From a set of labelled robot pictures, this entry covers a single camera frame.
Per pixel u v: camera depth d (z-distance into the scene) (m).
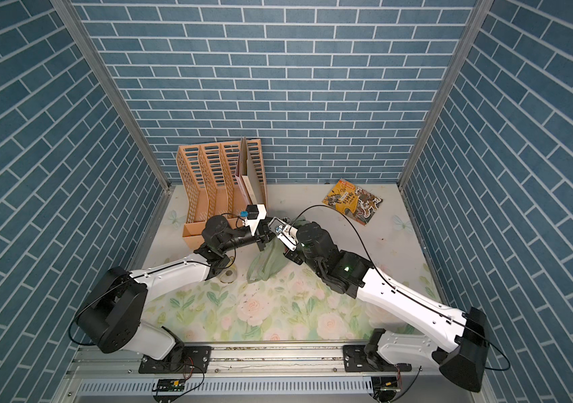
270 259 0.79
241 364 0.75
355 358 0.74
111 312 0.43
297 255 0.63
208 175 1.09
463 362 0.38
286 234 0.57
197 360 0.74
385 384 0.71
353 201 1.12
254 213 0.63
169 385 0.72
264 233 0.68
